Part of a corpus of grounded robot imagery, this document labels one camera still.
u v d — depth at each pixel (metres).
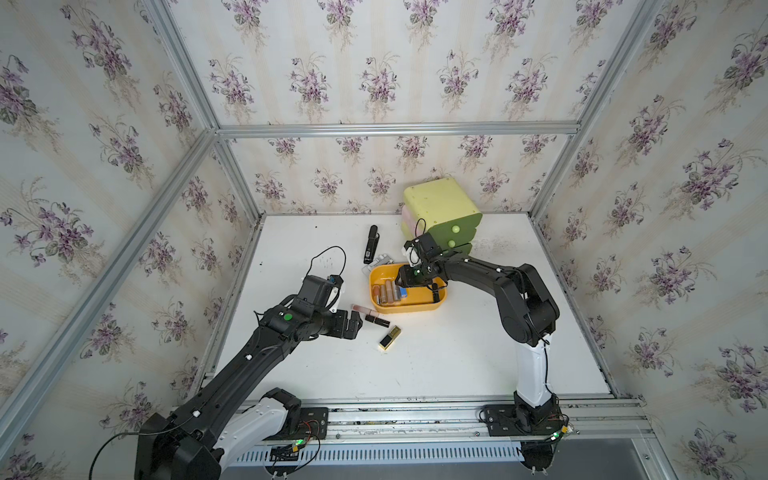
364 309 0.93
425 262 0.82
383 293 0.96
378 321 0.91
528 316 0.54
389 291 0.96
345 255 0.73
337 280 0.72
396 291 0.96
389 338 0.86
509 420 0.73
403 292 0.98
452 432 0.73
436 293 0.96
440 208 0.93
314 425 0.72
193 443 0.38
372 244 1.08
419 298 0.94
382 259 1.04
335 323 0.69
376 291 0.96
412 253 0.88
